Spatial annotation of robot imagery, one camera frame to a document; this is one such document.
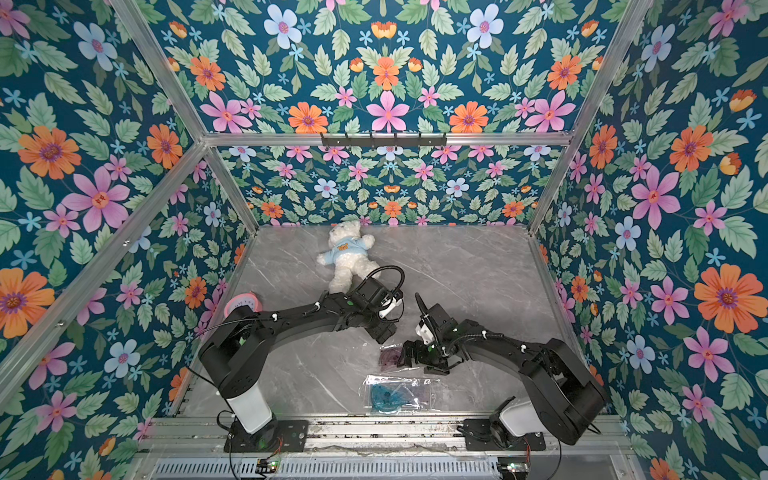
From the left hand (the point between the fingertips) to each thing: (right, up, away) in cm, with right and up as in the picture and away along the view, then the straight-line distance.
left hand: (389, 320), depth 90 cm
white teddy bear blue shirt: (-15, +21, +11) cm, 28 cm away
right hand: (+8, -11, -7) cm, 15 cm away
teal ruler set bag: (+3, -18, -10) cm, 21 cm away
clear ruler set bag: (0, -10, -4) cm, 11 cm away
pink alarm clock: (-48, +5, +6) cm, 49 cm away
